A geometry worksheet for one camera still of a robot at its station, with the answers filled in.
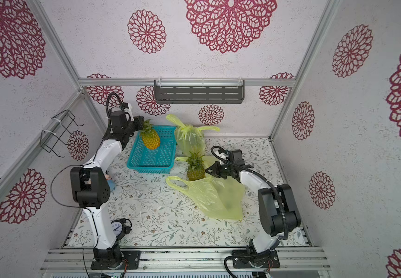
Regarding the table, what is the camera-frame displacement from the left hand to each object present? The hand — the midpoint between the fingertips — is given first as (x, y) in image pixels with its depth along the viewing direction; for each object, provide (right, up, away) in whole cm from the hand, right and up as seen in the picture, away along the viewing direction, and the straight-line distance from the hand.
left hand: (143, 116), depth 93 cm
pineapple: (+29, -28, -5) cm, 41 cm away
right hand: (+33, -28, -5) cm, 44 cm away
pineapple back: (+2, -11, +4) cm, 12 cm away
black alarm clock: (-6, -55, -14) cm, 57 cm away
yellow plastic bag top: (+26, -12, -1) cm, 28 cm away
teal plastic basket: (+6, -24, +16) cm, 29 cm away
